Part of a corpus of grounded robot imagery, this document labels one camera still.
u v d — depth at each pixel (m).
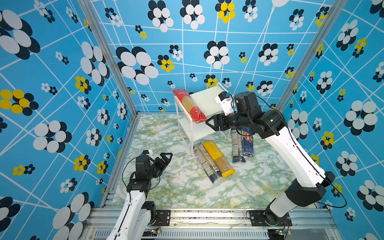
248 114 0.46
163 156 0.74
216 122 0.56
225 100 0.55
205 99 0.82
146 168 0.64
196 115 0.67
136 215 0.51
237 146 0.98
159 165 0.72
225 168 0.88
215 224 0.72
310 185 0.40
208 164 0.89
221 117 0.54
